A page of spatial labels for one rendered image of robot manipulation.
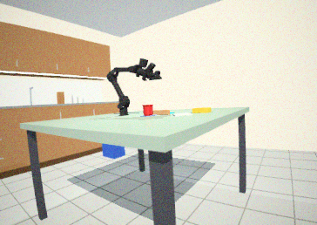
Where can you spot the yellow block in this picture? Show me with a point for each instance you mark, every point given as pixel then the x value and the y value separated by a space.
pixel 201 110

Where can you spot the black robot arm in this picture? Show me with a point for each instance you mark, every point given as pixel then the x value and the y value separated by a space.
pixel 113 78

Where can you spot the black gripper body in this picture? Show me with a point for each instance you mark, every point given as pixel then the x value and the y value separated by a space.
pixel 146 74

